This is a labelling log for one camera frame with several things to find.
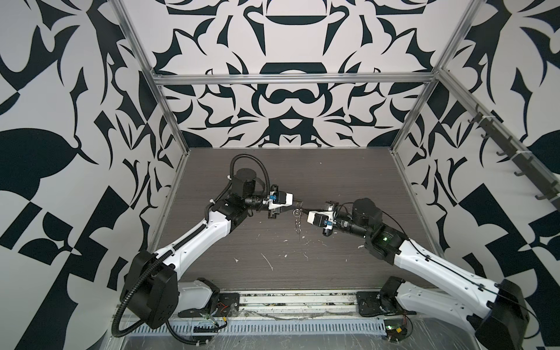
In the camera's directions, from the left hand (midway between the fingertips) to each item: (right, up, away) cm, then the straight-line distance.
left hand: (303, 197), depth 69 cm
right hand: (+1, -2, -1) cm, 3 cm away
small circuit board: (+30, -43, +2) cm, 52 cm away
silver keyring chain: (-2, -5, -1) cm, 5 cm away
